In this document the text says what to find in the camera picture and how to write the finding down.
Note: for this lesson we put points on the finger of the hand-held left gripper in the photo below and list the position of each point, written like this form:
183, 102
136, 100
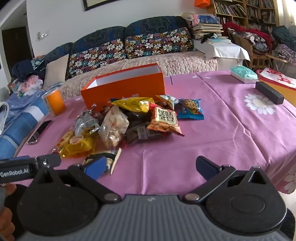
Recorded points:
49, 160

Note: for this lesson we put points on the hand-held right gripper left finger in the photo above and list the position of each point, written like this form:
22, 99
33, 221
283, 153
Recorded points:
94, 165

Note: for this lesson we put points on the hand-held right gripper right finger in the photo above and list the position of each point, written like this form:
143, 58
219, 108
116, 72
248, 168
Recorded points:
204, 165

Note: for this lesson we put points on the silver foil snack packet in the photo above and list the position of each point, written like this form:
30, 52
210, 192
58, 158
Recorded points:
85, 122

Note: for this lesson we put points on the blue cookie packet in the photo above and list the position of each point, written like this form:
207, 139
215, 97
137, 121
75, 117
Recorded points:
189, 109

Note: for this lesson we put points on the orange cardboard box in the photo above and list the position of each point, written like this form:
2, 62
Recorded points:
124, 92

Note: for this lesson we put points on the person's left hand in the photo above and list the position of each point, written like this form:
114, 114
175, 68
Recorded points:
7, 222

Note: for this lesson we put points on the yellow white candy packet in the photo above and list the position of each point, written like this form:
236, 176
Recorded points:
63, 140

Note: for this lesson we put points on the yellow red snack packet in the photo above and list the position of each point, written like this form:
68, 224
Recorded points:
78, 144

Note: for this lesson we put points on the pink floral tablecloth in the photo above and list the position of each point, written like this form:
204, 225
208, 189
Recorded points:
208, 139

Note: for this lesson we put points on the black smartphone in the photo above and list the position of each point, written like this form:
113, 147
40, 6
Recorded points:
39, 132

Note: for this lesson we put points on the beige snack packet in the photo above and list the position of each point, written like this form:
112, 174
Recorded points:
113, 129

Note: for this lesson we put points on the blue striped bedding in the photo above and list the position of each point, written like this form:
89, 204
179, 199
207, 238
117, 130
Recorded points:
20, 125

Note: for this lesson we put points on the orange bean snack packet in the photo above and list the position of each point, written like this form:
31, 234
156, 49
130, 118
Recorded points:
165, 120

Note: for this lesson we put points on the black snack packet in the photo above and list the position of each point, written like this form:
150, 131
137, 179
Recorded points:
136, 118

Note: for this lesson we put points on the beige pillow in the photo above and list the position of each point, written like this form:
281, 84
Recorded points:
56, 71

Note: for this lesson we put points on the dark blue garment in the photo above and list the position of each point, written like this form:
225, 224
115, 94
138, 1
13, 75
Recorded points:
23, 68

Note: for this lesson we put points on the green white tissue pack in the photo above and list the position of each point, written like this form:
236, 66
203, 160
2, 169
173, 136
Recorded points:
242, 73

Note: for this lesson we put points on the beige quilted sofa cover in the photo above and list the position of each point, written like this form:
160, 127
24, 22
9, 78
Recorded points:
185, 62

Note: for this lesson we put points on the floral cushion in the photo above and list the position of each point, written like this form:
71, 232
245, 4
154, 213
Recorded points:
157, 44
97, 55

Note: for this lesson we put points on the red printed white bag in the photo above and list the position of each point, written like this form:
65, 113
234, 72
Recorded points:
277, 75

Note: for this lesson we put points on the white cloth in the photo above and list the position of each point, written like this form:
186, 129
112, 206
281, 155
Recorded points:
222, 49

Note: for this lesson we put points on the dark wooden door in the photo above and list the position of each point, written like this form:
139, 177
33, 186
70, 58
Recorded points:
16, 46

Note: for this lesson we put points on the wicker chair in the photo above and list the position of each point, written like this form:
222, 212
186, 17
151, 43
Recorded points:
242, 41

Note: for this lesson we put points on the stack of books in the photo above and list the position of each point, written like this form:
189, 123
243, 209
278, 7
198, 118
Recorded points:
205, 29

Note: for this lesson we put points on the purple floral cloth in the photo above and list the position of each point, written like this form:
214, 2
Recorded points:
285, 54

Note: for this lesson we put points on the red garment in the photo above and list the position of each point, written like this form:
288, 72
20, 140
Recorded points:
233, 25

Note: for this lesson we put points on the dark blue patterned sofa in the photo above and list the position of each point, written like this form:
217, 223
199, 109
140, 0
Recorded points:
150, 25

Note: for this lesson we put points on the dark teal garment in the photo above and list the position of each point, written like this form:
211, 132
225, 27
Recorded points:
284, 34

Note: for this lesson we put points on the wooden bookshelf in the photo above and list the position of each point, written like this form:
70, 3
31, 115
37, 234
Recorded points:
231, 10

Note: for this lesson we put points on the orange bag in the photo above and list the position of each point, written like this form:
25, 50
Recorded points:
202, 2

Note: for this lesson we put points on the wall switch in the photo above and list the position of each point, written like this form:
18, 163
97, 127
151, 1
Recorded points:
43, 34

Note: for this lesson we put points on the dark picture frame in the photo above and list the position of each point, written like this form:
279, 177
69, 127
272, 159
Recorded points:
85, 5

